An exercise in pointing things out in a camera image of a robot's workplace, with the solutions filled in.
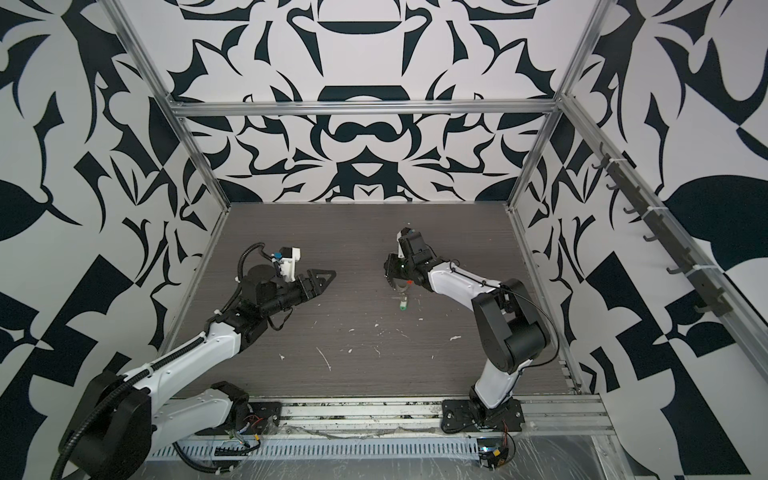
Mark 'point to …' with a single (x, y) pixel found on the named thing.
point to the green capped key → (403, 305)
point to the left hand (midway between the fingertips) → (332, 271)
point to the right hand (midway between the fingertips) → (387, 263)
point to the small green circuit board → (492, 452)
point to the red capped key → (409, 281)
